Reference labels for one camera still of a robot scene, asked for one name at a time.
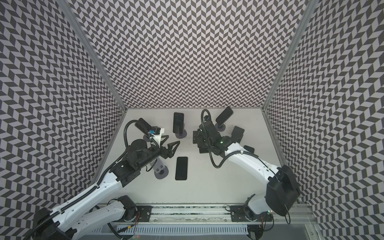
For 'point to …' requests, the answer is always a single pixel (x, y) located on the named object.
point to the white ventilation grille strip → (183, 230)
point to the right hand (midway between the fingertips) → (200, 138)
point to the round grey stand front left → (161, 171)
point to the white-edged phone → (181, 168)
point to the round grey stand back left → (146, 138)
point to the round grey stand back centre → (181, 136)
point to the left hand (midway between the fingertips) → (174, 140)
